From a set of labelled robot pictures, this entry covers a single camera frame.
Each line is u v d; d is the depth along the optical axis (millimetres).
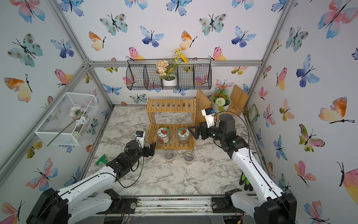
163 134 907
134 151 625
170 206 753
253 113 1107
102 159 874
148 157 749
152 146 758
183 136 894
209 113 634
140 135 710
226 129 555
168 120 1111
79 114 741
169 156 863
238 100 1057
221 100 931
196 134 645
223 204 732
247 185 790
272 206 374
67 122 728
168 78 928
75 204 444
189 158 850
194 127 632
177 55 825
